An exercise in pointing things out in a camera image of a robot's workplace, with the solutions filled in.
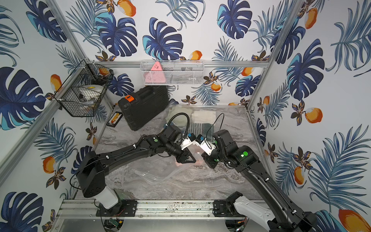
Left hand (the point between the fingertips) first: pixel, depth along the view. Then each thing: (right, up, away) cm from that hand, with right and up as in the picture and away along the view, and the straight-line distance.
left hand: (194, 158), depth 72 cm
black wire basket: (-65, +34, +11) cm, 74 cm away
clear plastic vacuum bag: (-20, -11, +13) cm, 26 cm away
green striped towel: (+7, +13, +29) cm, 33 cm away
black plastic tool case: (-34, +27, +19) cm, 48 cm away
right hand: (+5, +3, -1) cm, 6 cm away
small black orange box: (-59, +20, +38) cm, 73 cm away
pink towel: (+1, +3, -2) cm, 4 cm away
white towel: (+9, +22, +42) cm, 49 cm away
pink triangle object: (-23, +47, +17) cm, 55 cm away
